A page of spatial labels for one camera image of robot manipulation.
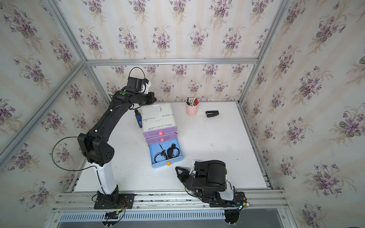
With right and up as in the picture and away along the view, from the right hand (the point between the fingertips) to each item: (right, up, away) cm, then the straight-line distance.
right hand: (175, 170), depth 82 cm
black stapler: (+30, +34, +30) cm, 54 cm away
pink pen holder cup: (+11, +36, +25) cm, 46 cm away
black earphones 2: (-9, +8, +8) cm, 14 cm away
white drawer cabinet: (-9, +27, -3) cm, 29 cm away
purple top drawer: (-9, +23, -3) cm, 25 cm away
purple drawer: (-8, +19, +2) cm, 21 cm away
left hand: (-11, +42, +3) cm, 44 cm away
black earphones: (-4, +10, +6) cm, 12 cm away
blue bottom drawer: (-12, +11, +12) cm, 20 cm away
